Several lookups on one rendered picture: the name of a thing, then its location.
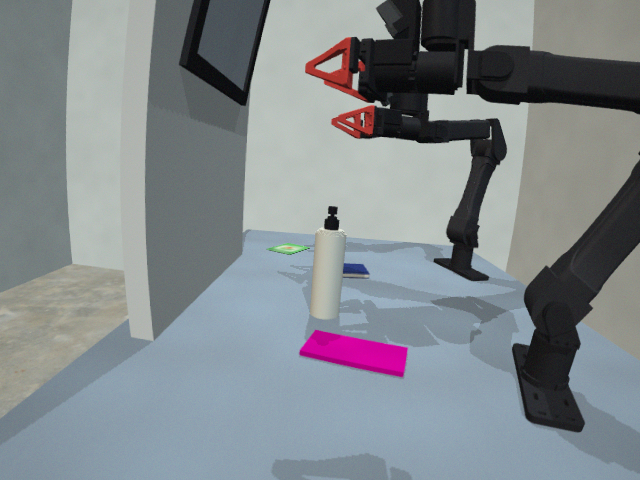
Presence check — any magenta flat rectangular slab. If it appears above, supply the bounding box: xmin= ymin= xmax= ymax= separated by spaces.
xmin=299 ymin=330 xmax=408 ymax=377

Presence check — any green seed packet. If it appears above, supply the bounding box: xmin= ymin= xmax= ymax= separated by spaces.
xmin=267 ymin=243 xmax=310 ymax=255

